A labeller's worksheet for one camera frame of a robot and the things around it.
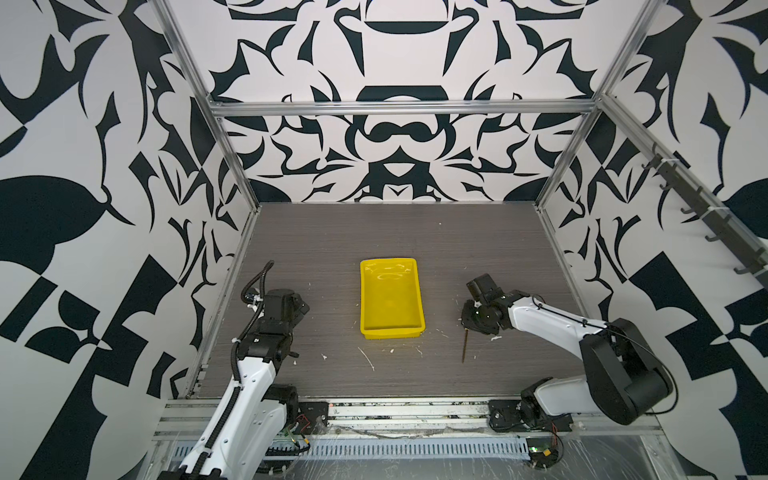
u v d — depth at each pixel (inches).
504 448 28.1
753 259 19.8
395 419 29.9
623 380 16.9
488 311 26.8
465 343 34.2
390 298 38.2
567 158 42.1
